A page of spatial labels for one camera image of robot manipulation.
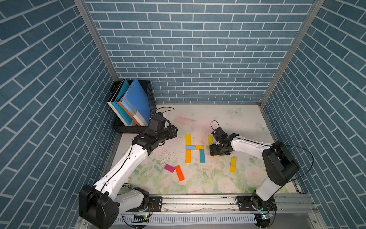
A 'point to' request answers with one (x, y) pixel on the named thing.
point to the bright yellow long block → (233, 165)
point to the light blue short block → (190, 147)
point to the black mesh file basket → (147, 91)
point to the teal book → (123, 86)
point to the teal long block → (202, 156)
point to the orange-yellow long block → (188, 156)
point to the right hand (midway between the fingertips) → (215, 152)
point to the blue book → (136, 104)
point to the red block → (215, 155)
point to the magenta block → (169, 168)
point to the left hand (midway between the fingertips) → (178, 130)
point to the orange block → (179, 173)
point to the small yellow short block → (198, 147)
